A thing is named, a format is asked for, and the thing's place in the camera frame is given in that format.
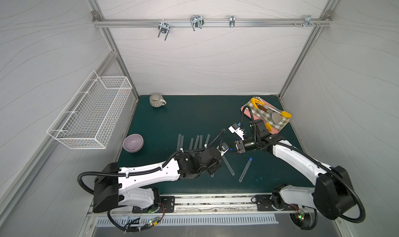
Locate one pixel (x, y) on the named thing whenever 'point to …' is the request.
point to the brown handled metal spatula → (276, 117)
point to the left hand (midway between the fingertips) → (217, 157)
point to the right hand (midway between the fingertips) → (226, 150)
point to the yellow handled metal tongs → (255, 102)
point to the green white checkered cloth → (268, 112)
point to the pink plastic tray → (253, 116)
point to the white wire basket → (88, 119)
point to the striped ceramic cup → (156, 100)
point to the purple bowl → (133, 143)
